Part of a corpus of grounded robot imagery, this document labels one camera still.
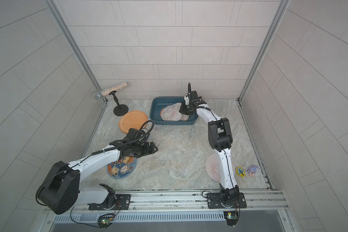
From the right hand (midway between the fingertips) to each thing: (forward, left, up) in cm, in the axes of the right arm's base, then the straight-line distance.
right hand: (180, 109), depth 102 cm
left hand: (-29, +16, -3) cm, 33 cm away
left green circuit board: (-62, +37, -3) cm, 72 cm away
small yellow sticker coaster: (-43, -32, -8) cm, 54 cm away
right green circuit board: (-63, -21, -9) cm, 67 cm away
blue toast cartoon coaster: (-37, +35, -7) cm, 52 cm away
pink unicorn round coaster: (-40, -17, -8) cm, 44 cm away
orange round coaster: (-2, +36, -6) cm, 36 cm away
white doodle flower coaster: (-1, +6, -3) cm, 7 cm away
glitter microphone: (-1, +50, +17) cm, 53 cm away
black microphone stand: (+7, +45, -4) cm, 46 cm away
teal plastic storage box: (+11, +17, -3) cm, 21 cm away
